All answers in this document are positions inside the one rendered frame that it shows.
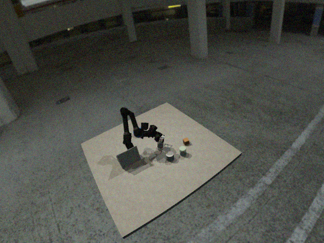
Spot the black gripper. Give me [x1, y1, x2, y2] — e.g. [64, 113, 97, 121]
[148, 127, 162, 142]

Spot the french press with black handle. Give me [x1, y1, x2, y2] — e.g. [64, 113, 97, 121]
[156, 133, 165, 150]

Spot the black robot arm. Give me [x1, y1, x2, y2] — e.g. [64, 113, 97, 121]
[120, 107, 157, 149]

